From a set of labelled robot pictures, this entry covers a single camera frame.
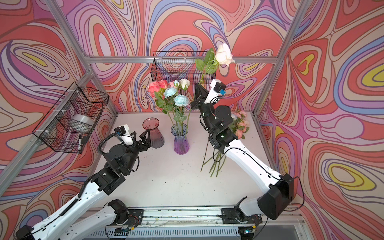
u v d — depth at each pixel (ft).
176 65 2.97
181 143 3.22
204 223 2.37
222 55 1.60
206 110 1.78
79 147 2.33
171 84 2.56
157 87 2.41
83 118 2.42
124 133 1.88
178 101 2.41
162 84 2.52
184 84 2.51
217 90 1.62
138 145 1.95
